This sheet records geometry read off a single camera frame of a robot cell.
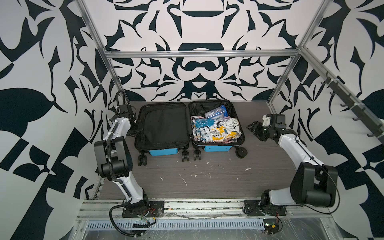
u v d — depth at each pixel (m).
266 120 0.81
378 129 0.50
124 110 0.74
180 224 0.71
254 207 0.73
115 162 0.49
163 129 0.95
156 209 0.74
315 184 0.43
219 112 1.03
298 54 0.91
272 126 0.69
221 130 0.94
